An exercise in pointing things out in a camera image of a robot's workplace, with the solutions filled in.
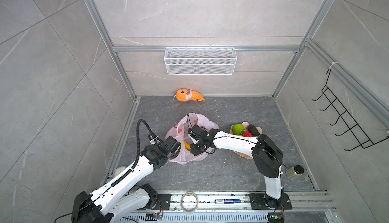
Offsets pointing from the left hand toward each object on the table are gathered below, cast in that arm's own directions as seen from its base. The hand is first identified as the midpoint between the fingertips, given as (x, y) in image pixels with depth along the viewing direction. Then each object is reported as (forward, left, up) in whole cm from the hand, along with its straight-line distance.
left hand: (168, 149), depth 79 cm
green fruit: (+13, -41, -3) cm, 43 cm away
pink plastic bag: (-3, -9, 0) cm, 9 cm away
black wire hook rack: (-9, -82, +22) cm, 85 cm away
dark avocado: (+13, -51, -4) cm, 52 cm away
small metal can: (-12, -65, -3) cm, 67 cm away
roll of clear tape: (-22, -7, -10) cm, 25 cm away
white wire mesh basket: (+55, -19, +18) cm, 61 cm away
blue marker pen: (-23, -29, -10) cm, 39 cm away
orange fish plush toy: (+45, -8, -4) cm, 45 cm away
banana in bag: (+4, -10, -5) cm, 12 cm away
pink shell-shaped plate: (+18, -48, -6) cm, 51 cm away
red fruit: (+12, -47, -7) cm, 49 cm away
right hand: (+2, -14, -8) cm, 16 cm away
